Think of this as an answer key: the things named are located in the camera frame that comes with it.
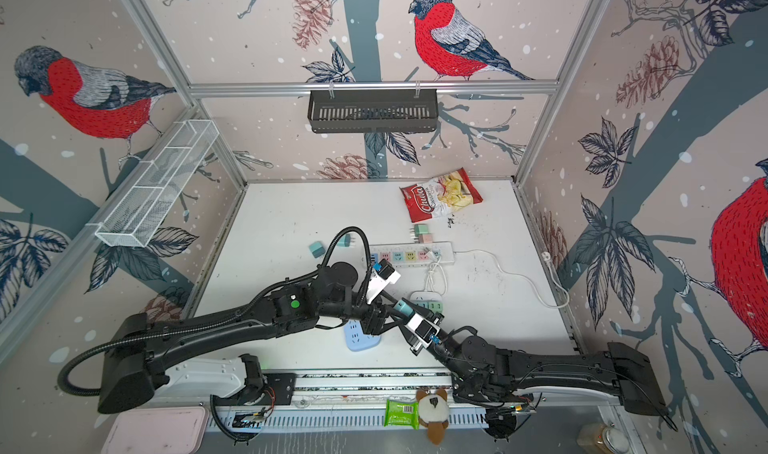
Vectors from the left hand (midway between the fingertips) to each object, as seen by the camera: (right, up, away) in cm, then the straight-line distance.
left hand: (402, 318), depth 64 cm
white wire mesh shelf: (-65, +25, +10) cm, 71 cm away
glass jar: (+41, -23, -4) cm, 47 cm away
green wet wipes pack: (0, -25, +6) cm, 26 cm away
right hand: (-1, 0, +4) cm, 4 cm away
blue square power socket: (-12, -12, +15) cm, 23 cm away
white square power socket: (+9, -3, +22) cm, 24 cm away
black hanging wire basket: (-10, +59, +42) cm, 74 cm away
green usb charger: (+8, +16, +40) cm, 44 cm away
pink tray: (-52, -26, +1) cm, 58 cm away
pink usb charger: (+9, +13, +37) cm, 40 cm away
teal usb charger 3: (-19, +13, +37) cm, 43 cm away
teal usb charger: (+1, +1, +3) cm, 3 cm away
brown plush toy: (+7, -23, +4) cm, 25 cm away
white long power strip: (+4, +9, +32) cm, 33 cm away
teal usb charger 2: (-28, +10, +34) cm, 45 cm away
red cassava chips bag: (+15, +29, +46) cm, 56 cm away
